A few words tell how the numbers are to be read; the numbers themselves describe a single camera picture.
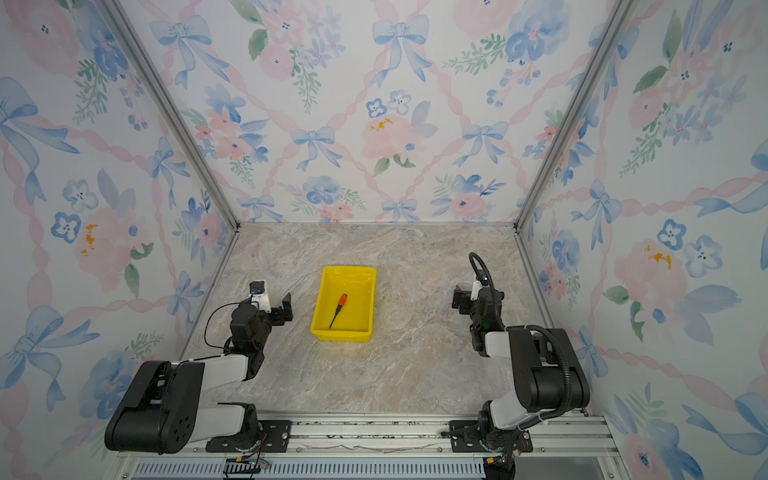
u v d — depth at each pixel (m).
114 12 0.68
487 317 0.72
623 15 0.69
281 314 0.81
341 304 0.97
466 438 0.73
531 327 0.50
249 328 0.69
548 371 0.46
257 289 0.76
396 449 0.73
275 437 0.74
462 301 0.86
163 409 0.42
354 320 0.97
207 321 0.95
